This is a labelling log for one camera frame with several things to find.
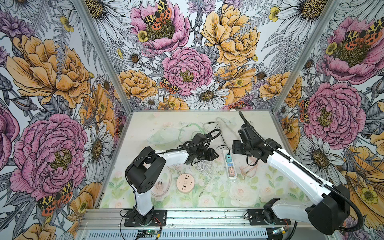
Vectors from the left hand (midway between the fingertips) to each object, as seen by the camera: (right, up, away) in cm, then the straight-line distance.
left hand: (216, 159), depth 88 cm
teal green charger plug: (+7, +1, +1) cm, 7 cm away
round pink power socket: (-17, -12, -5) cm, 22 cm away
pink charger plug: (+9, -7, -1) cm, 11 cm away
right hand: (+11, +6, -8) cm, 15 cm away
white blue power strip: (+9, -4, +3) cm, 10 cm away
